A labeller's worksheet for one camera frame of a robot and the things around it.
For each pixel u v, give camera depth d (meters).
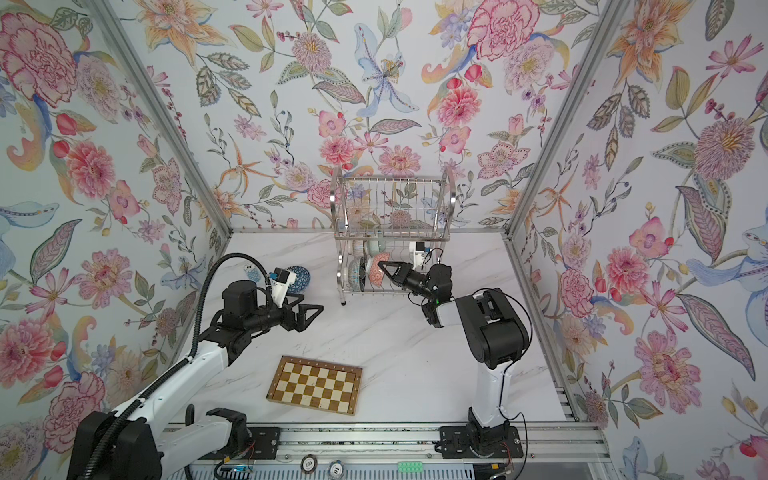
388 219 1.22
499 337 0.53
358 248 1.01
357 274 0.91
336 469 0.67
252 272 1.01
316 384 0.80
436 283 0.74
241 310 0.63
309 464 0.72
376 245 0.98
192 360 0.52
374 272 0.88
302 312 0.72
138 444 0.39
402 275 0.82
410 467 0.70
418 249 0.86
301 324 0.72
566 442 0.77
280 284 0.71
